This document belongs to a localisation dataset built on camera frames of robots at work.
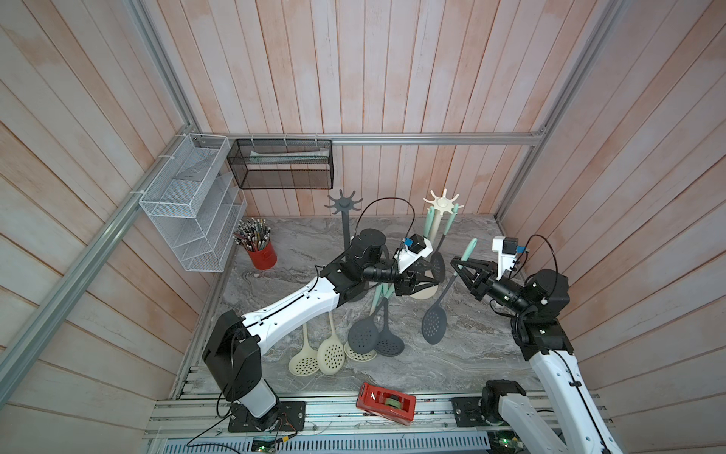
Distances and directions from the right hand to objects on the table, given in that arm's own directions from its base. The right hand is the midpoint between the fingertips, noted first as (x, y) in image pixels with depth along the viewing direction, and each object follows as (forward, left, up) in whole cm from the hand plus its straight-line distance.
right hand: (453, 262), depth 67 cm
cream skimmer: (-15, +39, -30) cm, 51 cm away
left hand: (-3, +5, -3) cm, 7 cm away
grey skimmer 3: (+12, -2, -18) cm, 21 cm away
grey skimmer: (-9, +14, -31) cm, 35 cm away
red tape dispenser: (-27, +14, -24) cm, 39 cm away
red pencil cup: (+20, +58, -13) cm, 63 cm away
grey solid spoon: (-8, +22, -26) cm, 35 cm away
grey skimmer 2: (-7, +2, -17) cm, 19 cm away
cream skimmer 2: (-14, +31, -26) cm, 43 cm away
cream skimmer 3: (-14, +23, -28) cm, 39 cm away
